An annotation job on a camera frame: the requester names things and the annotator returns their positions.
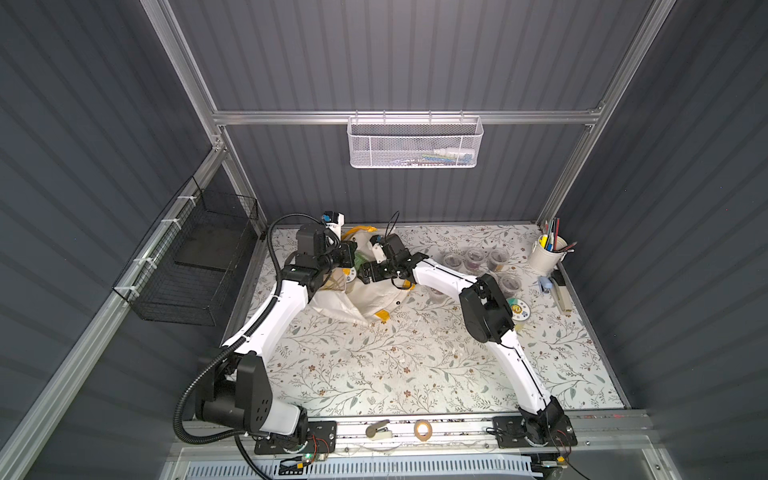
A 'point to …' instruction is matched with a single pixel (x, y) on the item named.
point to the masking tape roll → (419, 436)
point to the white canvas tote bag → (345, 292)
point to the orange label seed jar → (474, 258)
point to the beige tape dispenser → (374, 431)
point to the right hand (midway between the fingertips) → (370, 269)
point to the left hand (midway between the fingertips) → (359, 244)
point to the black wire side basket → (185, 274)
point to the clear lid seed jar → (497, 258)
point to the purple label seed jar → (453, 261)
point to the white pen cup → (548, 252)
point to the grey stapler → (561, 292)
